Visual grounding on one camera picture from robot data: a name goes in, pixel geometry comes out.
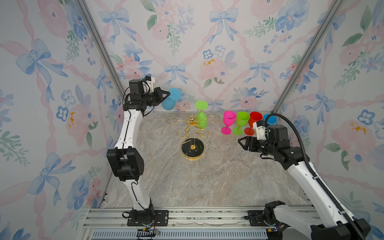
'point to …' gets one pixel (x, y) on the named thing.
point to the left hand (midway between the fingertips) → (170, 91)
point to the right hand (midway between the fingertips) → (243, 140)
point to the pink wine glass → (229, 117)
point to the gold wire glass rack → (192, 147)
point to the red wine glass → (255, 116)
